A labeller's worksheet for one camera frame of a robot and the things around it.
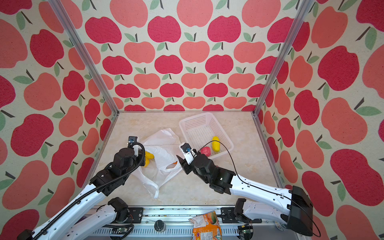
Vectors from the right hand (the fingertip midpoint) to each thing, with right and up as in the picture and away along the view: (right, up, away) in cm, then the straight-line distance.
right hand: (186, 151), depth 72 cm
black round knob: (-11, -31, -8) cm, 34 cm away
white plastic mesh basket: (+7, +9, +37) cm, 38 cm away
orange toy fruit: (-7, -8, +9) cm, 14 cm away
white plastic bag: (-12, 0, +14) cm, 19 cm away
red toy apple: (+12, -4, +21) cm, 25 cm away
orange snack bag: (+10, -35, -3) cm, 36 cm away
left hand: (-22, 0, +5) cm, 22 cm away
